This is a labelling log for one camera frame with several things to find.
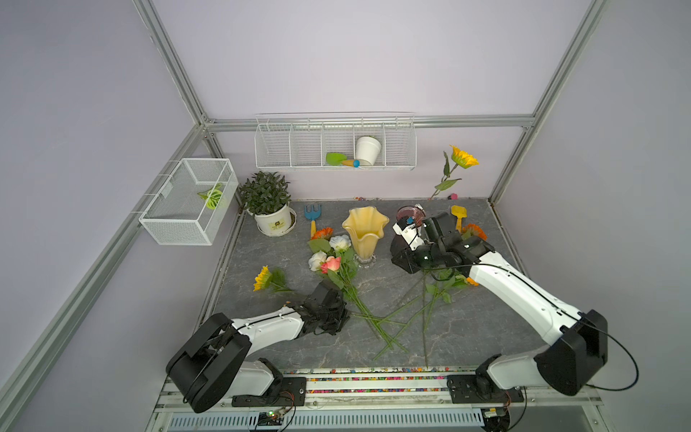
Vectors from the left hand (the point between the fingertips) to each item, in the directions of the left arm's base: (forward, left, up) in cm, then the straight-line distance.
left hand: (354, 314), depth 86 cm
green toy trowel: (+49, +2, +24) cm, 54 cm away
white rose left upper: (+26, +3, +3) cm, 26 cm away
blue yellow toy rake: (+46, +14, -2) cm, 48 cm away
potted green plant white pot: (+39, +29, +16) cm, 51 cm away
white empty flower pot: (+46, -8, +29) cm, 55 cm away
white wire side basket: (+29, +49, +24) cm, 62 cm away
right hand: (+10, -13, +18) cm, 24 cm away
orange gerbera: (+28, -47, +4) cm, 55 cm away
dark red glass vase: (+27, -23, +16) cm, 39 cm away
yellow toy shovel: (+41, -49, -1) cm, 64 cm away
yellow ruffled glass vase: (+26, -6, +13) cm, 30 cm away
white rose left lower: (+20, +13, +2) cm, 24 cm away
